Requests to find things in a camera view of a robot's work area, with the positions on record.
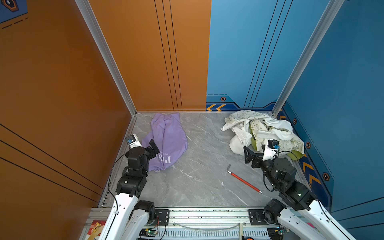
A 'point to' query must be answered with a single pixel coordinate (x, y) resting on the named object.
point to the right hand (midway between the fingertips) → (251, 146)
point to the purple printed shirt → (168, 135)
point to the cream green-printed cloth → (256, 119)
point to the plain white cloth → (242, 140)
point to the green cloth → (294, 155)
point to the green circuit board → (148, 232)
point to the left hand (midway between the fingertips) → (145, 142)
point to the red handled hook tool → (242, 180)
